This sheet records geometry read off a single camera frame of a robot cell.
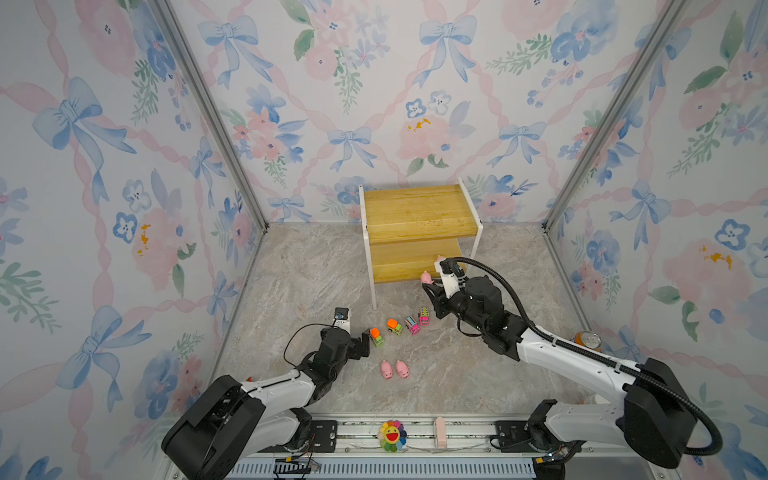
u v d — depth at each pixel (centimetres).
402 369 83
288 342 92
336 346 66
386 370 83
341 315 77
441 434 73
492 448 72
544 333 54
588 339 79
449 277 67
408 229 75
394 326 90
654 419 40
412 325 90
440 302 69
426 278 78
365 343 80
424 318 91
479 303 60
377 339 88
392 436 73
